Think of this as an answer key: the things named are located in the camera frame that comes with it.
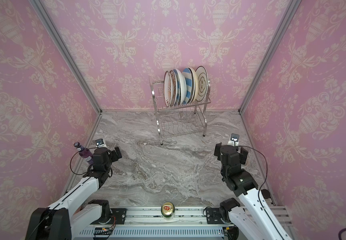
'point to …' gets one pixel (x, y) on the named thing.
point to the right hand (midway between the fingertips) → (230, 145)
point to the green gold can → (167, 210)
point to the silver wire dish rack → (180, 120)
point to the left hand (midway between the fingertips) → (111, 149)
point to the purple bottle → (85, 154)
